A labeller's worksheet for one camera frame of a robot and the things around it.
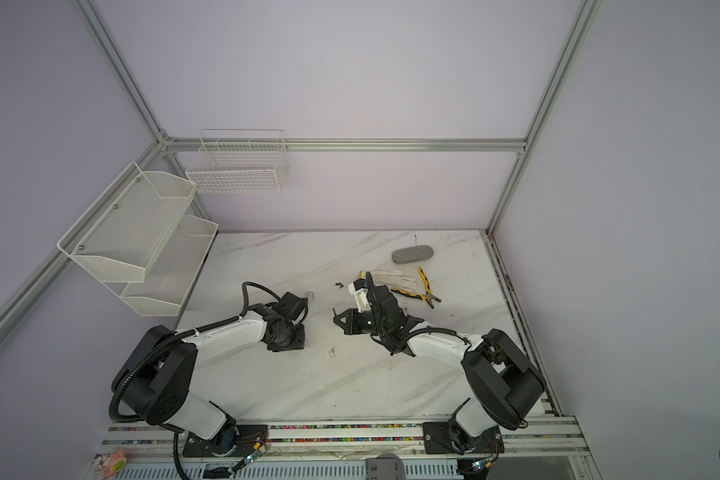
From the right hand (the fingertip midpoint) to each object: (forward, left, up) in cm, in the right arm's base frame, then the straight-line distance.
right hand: (332, 321), depth 81 cm
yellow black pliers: (+17, -30, -13) cm, 37 cm away
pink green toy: (-32, +48, -9) cm, 59 cm away
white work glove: (+23, -18, -11) cm, 31 cm away
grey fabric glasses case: (+34, -25, -11) cm, 44 cm away
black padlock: (+17, +11, -12) cm, 23 cm away
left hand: (-2, +13, -11) cm, 17 cm away
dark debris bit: (+21, +1, -12) cm, 24 cm away
